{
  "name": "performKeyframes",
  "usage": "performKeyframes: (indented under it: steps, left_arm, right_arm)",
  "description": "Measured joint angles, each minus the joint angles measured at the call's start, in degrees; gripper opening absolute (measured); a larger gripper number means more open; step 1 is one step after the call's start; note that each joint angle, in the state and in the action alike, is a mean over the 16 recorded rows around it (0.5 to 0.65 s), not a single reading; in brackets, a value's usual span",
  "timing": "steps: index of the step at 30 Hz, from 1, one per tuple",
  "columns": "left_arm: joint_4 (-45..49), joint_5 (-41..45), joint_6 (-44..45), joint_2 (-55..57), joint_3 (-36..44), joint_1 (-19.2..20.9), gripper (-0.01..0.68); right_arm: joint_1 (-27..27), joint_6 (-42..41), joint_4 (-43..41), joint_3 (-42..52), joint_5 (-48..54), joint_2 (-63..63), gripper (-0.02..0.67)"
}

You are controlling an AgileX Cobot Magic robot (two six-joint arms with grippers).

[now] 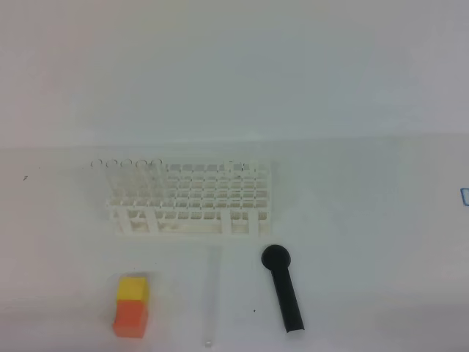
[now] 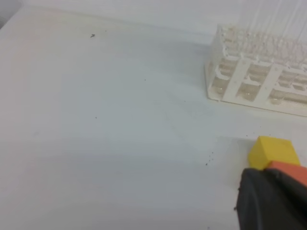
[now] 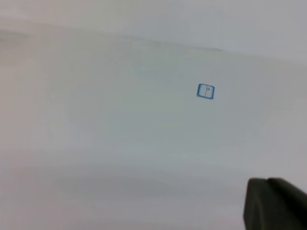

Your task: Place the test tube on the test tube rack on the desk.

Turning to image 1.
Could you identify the clear glass test tube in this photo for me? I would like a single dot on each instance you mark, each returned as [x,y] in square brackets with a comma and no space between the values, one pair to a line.
[211,294]

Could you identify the clear test tube in rack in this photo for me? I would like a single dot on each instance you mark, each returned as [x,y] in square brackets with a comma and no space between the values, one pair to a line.
[116,175]
[157,181]
[145,188]
[106,179]
[131,182]

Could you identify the white test tube rack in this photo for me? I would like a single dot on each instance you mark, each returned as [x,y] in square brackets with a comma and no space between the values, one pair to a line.
[215,198]

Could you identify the black scoop spoon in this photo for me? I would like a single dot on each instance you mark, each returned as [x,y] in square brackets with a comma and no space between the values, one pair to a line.
[276,259]

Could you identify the yellow block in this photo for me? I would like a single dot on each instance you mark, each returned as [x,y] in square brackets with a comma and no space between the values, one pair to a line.
[133,288]

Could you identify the orange block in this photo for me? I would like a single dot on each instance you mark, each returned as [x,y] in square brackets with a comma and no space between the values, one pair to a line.
[130,319]

